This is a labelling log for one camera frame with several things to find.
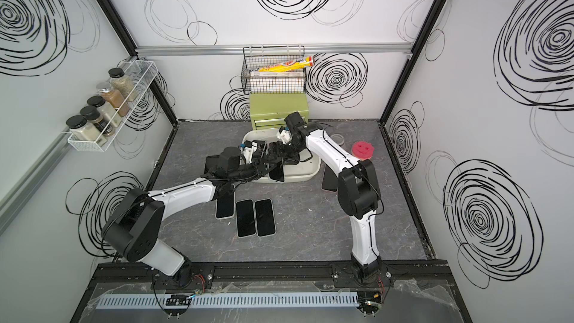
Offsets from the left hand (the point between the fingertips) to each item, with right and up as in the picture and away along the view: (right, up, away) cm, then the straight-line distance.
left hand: (274, 166), depth 84 cm
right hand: (0, +2, +3) cm, 4 cm away
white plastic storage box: (-7, +9, -1) cm, 11 cm away
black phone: (+23, -7, +13) cm, 28 cm away
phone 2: (-4, -20, +1) cm, 20 cm away
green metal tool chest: (-3, +24, +18) cm, 30 cm away
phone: (-11, -23, +1) cm, 25 cm away
